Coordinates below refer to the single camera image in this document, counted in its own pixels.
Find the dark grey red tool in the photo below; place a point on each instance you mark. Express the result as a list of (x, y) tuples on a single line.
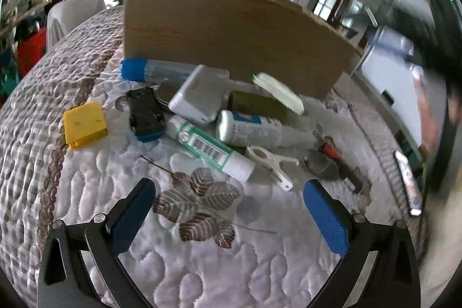
[(321, 167)]

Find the checked leaf print quilt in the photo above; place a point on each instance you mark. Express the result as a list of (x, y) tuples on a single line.
[(54, 77)]

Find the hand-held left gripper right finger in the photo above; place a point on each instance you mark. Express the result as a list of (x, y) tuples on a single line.
[(326, 221)]

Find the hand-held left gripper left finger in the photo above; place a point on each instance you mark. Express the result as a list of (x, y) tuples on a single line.
[(131, 217)]

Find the cream plastic comb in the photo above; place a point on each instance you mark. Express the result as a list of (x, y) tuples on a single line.
[(279, 93)]

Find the yellow plastic box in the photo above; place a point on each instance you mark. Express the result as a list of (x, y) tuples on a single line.
[(85, 124)]

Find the round silver disc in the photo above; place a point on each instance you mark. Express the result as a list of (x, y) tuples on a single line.
[(164, 93)]

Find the white plastic clip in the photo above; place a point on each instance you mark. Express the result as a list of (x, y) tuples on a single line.
[(269, 160)]

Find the white bottle blue label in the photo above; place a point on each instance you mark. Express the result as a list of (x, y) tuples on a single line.
[(252, 129)]

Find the brown cardboard box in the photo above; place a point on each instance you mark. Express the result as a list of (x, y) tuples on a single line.
[(223, 30)]

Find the dark green box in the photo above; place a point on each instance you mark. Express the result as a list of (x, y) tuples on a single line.
[(252, 102)]

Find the person's right forearm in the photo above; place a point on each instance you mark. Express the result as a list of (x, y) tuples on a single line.
[(429, 116)]

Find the white cloth covered chair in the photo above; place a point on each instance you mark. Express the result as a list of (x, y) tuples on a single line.
[(72, 14)]

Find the white power adapter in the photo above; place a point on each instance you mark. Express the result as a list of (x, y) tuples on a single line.
[(196, 95)]

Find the clear tube blue cap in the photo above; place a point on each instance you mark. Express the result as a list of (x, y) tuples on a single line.
[(162, 70)]

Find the smartphone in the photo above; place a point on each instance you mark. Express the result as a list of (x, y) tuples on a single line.
[(408, 181)]

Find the red plastic stool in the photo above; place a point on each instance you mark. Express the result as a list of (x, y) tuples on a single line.
[(32, 48)]

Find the white board panel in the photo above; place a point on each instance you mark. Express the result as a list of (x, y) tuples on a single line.
[(389, 77)]

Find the green white tube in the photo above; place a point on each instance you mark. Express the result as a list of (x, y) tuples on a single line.
[(205, 145)]

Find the black blue toy car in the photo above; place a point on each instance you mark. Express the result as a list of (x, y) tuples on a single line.
[(144, 113)]

